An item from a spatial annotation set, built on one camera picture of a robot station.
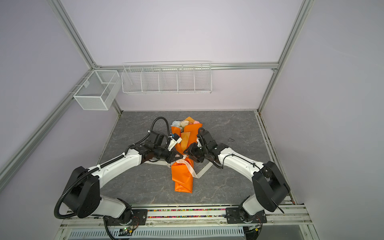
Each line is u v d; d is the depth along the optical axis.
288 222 0.74
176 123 1.05
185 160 0.84
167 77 0.98
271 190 0.43
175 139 0.75
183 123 1.06
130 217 0.71
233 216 0.74
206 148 0.65
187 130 0.98
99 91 1.00
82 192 0.42
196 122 1.06
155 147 0.69
